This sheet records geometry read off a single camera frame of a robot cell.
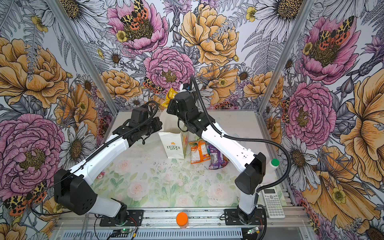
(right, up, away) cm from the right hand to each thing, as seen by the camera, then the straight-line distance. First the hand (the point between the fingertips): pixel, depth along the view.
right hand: (170, 105), depth 73 cm
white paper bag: (+1, -17, +7) cm, 19 cm away
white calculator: (+52, -50, +5) cm, 72 cm away
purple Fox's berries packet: (+25, -29, +15) cm, 41 cm away
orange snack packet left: (+15, -25, +19) cm, 35 cm away
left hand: (-6, -11, +10) cm, 16 cm away
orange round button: (+6, -51, -5) cm, 51 cm away
